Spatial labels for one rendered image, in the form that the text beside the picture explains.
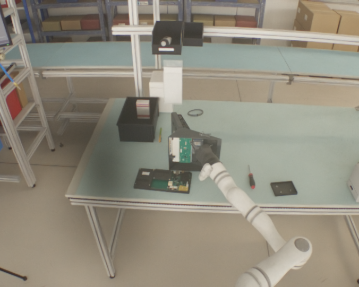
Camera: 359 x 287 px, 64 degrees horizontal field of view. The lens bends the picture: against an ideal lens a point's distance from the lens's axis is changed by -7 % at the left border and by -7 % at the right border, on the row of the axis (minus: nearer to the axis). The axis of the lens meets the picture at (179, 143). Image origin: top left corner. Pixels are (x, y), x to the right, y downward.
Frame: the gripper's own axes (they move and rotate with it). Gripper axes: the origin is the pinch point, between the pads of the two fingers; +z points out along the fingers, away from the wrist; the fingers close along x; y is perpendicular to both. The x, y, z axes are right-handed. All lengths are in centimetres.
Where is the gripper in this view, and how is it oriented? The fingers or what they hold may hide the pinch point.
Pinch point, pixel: (190, 141)
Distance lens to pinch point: 141.8
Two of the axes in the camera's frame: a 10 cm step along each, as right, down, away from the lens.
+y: 8.4, -1.1, 5.3
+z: -4.6, -6.6, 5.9
